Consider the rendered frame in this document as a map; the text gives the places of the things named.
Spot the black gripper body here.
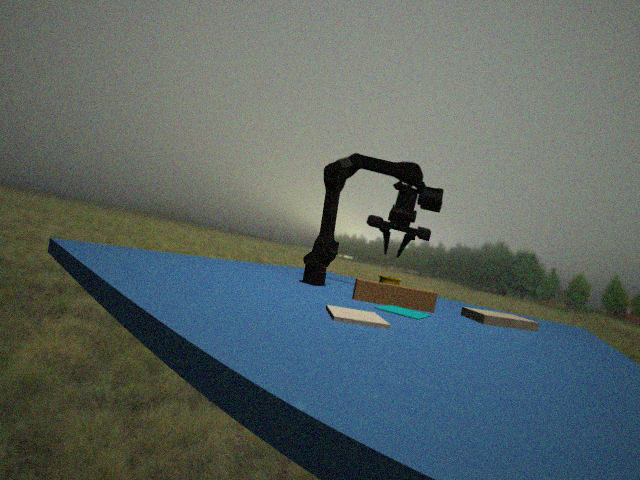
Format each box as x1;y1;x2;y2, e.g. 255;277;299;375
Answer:
367;202;431;241

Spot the beige flat rectangular block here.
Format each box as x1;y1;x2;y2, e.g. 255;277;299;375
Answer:
461;306;539;332

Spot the cream flat square tile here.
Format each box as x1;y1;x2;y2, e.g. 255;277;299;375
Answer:
326;304;391;329

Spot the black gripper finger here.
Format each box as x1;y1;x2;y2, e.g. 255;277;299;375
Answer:
379;227;390;255
397;234;415;258

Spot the brown wooden plank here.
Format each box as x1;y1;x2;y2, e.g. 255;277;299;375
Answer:
353;279;437;313

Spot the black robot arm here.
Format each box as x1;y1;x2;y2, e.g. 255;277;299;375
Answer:
299;153;444;286

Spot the yellow cup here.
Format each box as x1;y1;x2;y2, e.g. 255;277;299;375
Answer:
378;275;402;286

